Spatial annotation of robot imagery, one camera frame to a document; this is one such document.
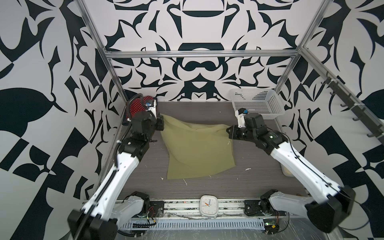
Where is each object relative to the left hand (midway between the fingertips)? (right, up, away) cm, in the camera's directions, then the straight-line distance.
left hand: (157, 110), depth 72 cm
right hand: (+34, -9, +3) cm, 36 cm away
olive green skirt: (+18, -21, +11) cm, 30 cm away
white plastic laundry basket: (+74, +9, +47) cm, 88 cm away
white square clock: (+25, -46, +1) cm, 52 cm away
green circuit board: (+54, -54, -1) cm, 76 cm away
